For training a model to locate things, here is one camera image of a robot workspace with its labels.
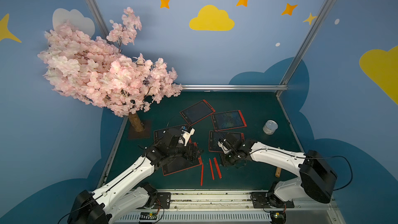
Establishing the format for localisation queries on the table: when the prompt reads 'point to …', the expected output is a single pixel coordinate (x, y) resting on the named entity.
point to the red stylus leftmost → (202, 173)
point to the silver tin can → (270, 127)
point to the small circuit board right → (278, 219)
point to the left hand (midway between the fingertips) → (197, 145)
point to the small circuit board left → (148, 215)
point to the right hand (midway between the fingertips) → (223, 161)
